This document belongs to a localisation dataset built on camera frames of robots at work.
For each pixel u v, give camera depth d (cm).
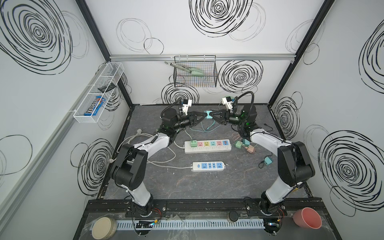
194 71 92
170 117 64
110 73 91
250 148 93
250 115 64
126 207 74
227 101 75
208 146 94
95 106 71
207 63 94
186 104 75
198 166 86
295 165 47
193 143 90
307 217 70
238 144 94
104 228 65
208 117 75
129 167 46
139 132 101
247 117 65
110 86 80
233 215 63
